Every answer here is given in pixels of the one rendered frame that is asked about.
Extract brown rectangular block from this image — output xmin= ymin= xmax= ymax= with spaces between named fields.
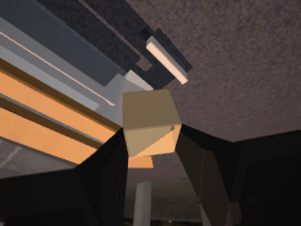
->
xmin=128 ymin=155 xmax=153 ymax=169

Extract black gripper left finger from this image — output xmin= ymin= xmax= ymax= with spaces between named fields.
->
xmin=0 ymin=128 xmax=129 ymax=226

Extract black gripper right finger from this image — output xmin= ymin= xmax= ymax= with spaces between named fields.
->
xmin=175 ymin=124 xmax=301 ymax=226

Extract tan cube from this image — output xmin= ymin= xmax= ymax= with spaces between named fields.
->
xmin=122 ymin=89 xmax=182 ymax=158

